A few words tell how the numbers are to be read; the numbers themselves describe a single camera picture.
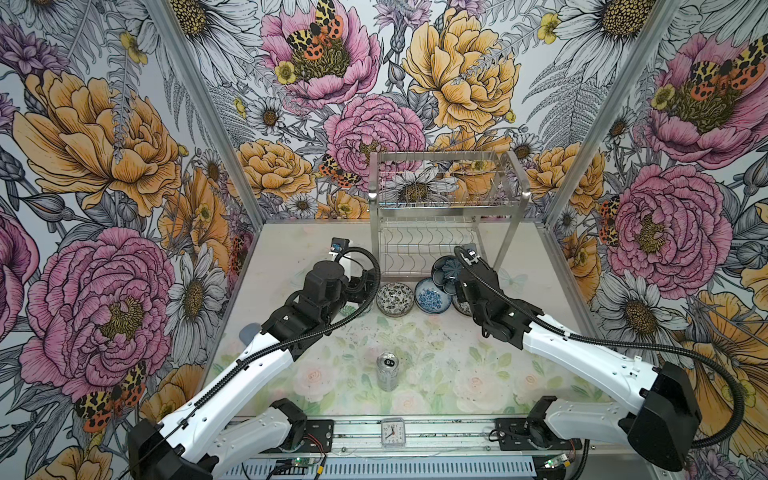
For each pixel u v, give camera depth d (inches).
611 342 18.1
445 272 32.9
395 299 38.1
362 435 30.0
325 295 20.8
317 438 28.8
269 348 18.3
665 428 15.4
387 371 28.2
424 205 48.5
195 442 15.3
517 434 27.1
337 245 24.3
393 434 28.8
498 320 22.3
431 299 37.9
